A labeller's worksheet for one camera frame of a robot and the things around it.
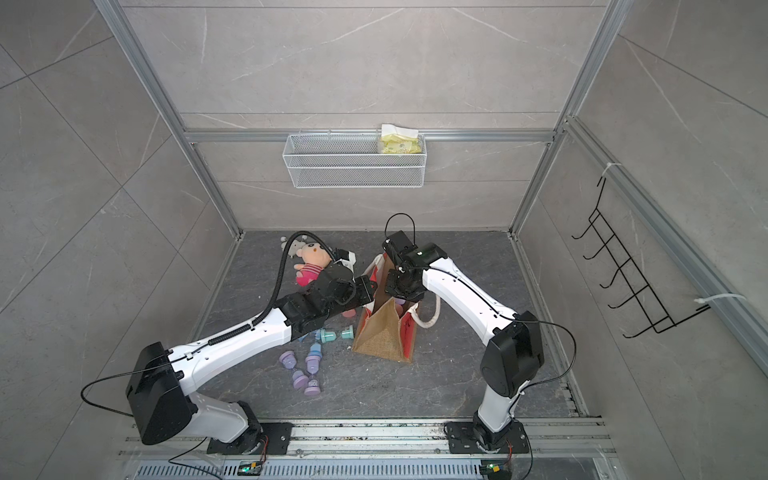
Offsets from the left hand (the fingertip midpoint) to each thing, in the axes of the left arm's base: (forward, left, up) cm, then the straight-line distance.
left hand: (385, 281), depth 76 cm
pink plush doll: (+21, +24, -16) cm, 36 cm away
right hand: (+1, -4, -8) cm, 9 cm away
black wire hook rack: (-18, -55, +10) cm, 58 cm away
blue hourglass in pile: (-9, +22, -22) cm, 32 cm away
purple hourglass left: (-18, +24, -20) cm, 36 cm away
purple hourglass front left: (-20, +20, -21) cm, 36 cm away
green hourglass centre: (-6, +18, -20) cm, 28 cm away
